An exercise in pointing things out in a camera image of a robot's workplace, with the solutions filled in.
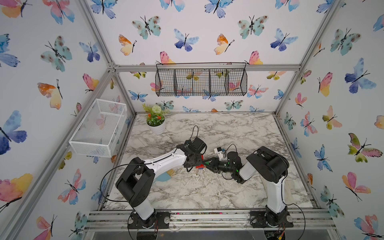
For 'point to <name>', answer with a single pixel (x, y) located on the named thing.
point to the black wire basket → (201, 82)
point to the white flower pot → (157, 130)
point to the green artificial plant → (155, 115)
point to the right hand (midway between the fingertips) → (204, 164)
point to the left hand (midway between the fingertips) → (199, 160)
